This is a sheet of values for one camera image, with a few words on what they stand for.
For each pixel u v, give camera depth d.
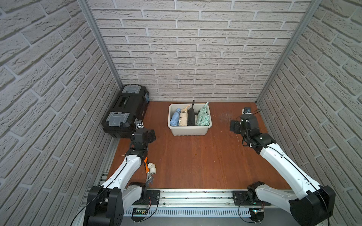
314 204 0.37
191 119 0.94
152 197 0.74
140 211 0.73
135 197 0.62
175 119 0.92
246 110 0.67
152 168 0.81
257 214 0.70
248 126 0.58
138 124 0.73
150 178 0.79
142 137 0.63
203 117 0.90
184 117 0.94
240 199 0.73
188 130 0.94
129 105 0.94
